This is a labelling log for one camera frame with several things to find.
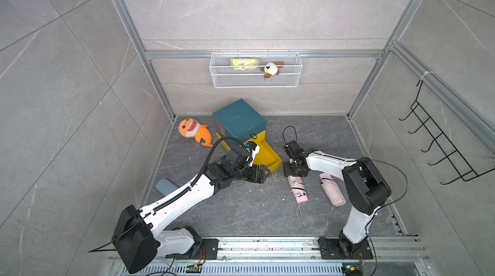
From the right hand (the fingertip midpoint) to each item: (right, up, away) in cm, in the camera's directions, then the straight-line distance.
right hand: (291, 171), depth 96 cm
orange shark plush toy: (-53, +22, +8) cm, 58 cm away
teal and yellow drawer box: (-27, +24, -10) cm, 37 cm away
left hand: (-15, +6, -20) cm, 26 cm away
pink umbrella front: (+1, -5, -9) cm, 11 cm away
